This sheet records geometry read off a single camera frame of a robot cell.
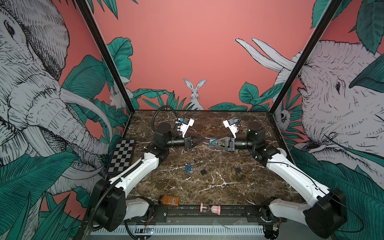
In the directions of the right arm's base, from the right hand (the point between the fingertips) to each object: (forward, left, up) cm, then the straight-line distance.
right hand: (213, 144), depth 66 cm
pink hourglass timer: (-21, -2, -28) cm, 35 cm away
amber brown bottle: (-17, +21, -26) cm, 38 cm away
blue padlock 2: (+2, +1, 0) cm, 2 cm away
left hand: (+2, +4, 0) cm, 4 cm away
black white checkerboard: (+7, +54, -26) cm, 60 cm away
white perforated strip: (-30, +9, -30) cm, 43 cm away
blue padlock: (0, +13, -29) cm, 32 cm away
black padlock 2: (+1, -18, -31) cm, 36 cm away
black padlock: (-1, +3, -30) cm, 30 cm away
